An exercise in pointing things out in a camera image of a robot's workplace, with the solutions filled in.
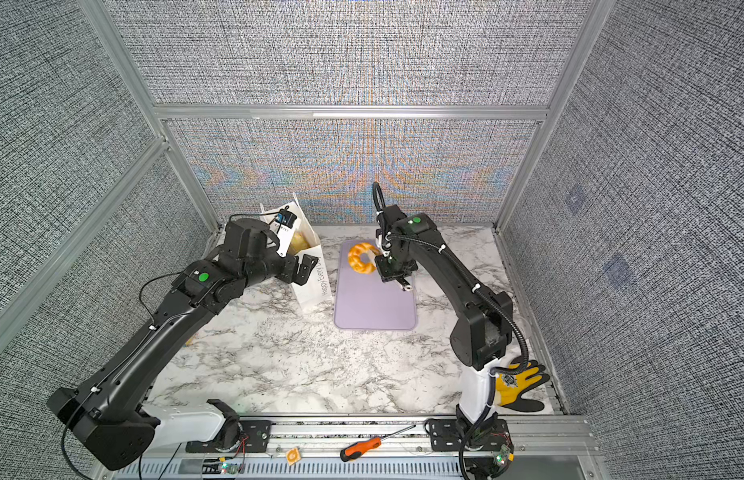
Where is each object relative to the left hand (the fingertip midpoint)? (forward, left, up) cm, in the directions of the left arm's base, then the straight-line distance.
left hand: (301, 252), depth 71 cm
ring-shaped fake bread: (+10, -12, -15) cm, 22 cm away
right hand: (+2, -22, -14) cm, 27 cm away
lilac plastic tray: (+3, -15, -30) cm, 33 cm away
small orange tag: (-37, +3, -30) cm, 48 cm away
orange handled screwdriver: (-37, -11, -29) cm, 48 cm away
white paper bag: (+5, -1, -23) cm, 24 cm away
